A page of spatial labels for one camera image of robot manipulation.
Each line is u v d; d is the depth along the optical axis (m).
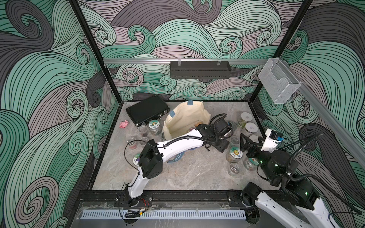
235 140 0.62
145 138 0.92
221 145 0.68
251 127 0.93
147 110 1.07
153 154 0.52
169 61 0.93
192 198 0.74
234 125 0.95
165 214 0.70
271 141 0.50
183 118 0.98
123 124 1.01
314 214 0.40
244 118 0.99
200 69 0.96
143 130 0.95
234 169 0.78
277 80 0.79
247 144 0.54
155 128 0.94
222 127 0.58
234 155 0.81
